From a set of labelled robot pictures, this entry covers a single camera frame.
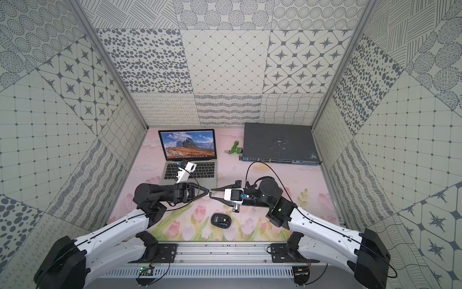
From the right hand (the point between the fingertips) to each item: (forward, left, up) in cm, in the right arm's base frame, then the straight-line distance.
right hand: (212, 190), depth 62 cm
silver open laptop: (+35, +14, -18) cm, 42 cm away
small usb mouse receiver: (-2, 0, +2) cm, 3 cm away
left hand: (-1, +2, +3) cm, 4 cm away
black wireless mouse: (-2, -1, -26) cm, 27 cm away
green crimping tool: (+39, -6, -27) cm, 48 cm away
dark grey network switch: (+43, -34, -25) cm, 60 cm away
